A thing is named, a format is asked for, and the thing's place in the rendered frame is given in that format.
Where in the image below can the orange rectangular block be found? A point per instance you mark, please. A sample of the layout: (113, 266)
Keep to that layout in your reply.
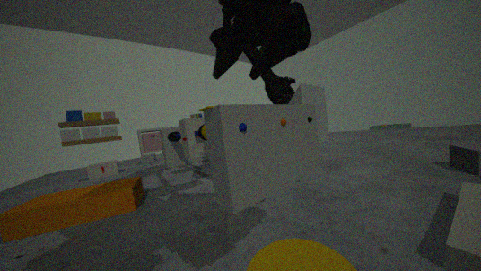
(56, 211)

